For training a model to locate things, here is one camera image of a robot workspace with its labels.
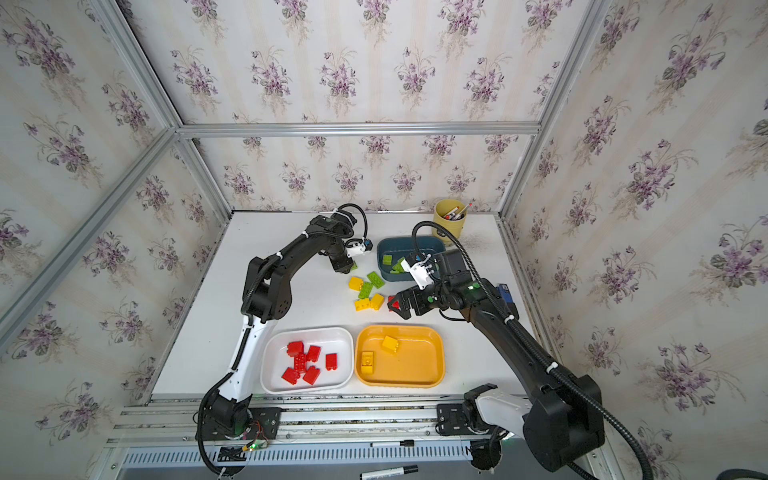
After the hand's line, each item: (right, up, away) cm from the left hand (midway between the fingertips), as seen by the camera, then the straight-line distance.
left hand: (343, 261), depth 103 cm
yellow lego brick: (+16, -22, -19) cm, 33 cm away
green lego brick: (+19, -2, 0) cm, 19 cm away
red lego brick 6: (0, -27, -21) cm, 34 cm away
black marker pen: (+16, -46, -37) cm, 61 cm away
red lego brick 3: (-6, -25, -19) cm, 32 cm away
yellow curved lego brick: (+10, -27, -20) cm, 35 cm away
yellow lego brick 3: (+7, -13, -10) cm, 18 cm away
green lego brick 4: (+8, -9, -5) cm, 13 cm away
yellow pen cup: (+39, +17, +4) cm, 43 cm away
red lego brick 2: (-11, -24, -19) cm, 33 cm away
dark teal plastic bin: (+17, +4, +5) cm, 18 cm away
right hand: (+19, -9, -26) cm, 33 cm away
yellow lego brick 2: (+5, -7, -4) cm, 9 cm away
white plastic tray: (-17, -27, -20) cm, 37 cm away
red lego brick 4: (-6, -30, -23) cm, 38 cm away
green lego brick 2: (+15, +1, +1) cm, 15 cm away
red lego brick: (-11, -30, -23) cm, 39 cm away
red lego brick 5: (-9, -26, -23) cm, 36 cm away
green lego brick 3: (+11, -6, -2) cm, 13 cm away
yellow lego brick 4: (+12, -12, -8) cm, 19 cm away
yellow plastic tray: (+18, -26, -19) cm, 37 cm away
